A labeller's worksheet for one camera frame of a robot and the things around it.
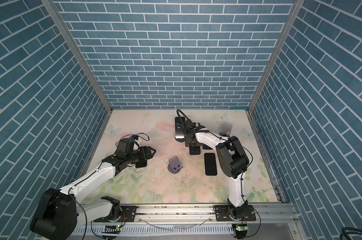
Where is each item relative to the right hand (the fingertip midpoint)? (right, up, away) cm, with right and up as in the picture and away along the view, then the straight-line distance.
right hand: (192, 140), depth 98 cm
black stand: (-10, -13, -13) cm, 21 cm away
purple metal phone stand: (+24, +8, +1) cm, 25 cm away
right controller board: (+24, -40, -24) cm, 53 cm away
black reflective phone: (+11, -15, -9) cm, 20 cm away
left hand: (-24, -5, -12) cm, 28 cm away
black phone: (+1, -5, -6) cm, 8 cm away
